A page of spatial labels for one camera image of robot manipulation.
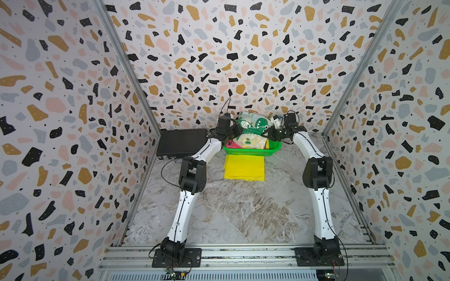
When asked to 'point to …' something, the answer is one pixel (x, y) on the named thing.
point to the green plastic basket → (273, 147)
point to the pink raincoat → (231, 145)
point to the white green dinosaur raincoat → (254, 124)
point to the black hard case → (175, 143)
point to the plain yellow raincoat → (247, 167)
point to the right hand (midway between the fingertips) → (263, 134)
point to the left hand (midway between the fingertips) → (245, 126)
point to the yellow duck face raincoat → (267, 146)
